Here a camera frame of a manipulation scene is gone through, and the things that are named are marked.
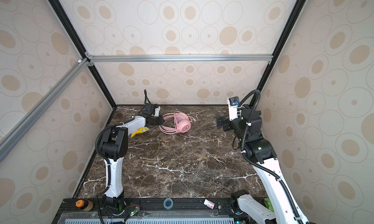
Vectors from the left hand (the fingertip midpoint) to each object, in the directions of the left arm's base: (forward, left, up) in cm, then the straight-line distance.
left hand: (166, 116), depth 103 cm
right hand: (-21, -35, +31) cm, 51 cm away
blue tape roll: (-52, -6, -5) cm, 52 cm away
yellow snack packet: (-11, +17, -2) cm, 20 cm away
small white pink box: (-53, -27, -3) cm, 60 cm away
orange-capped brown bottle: (-55, +32, +2) cm, 64 cm away
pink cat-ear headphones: (-7, -12, +2) cm, 14 cm away
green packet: (-53, -57, -4) cm, 78 cm away
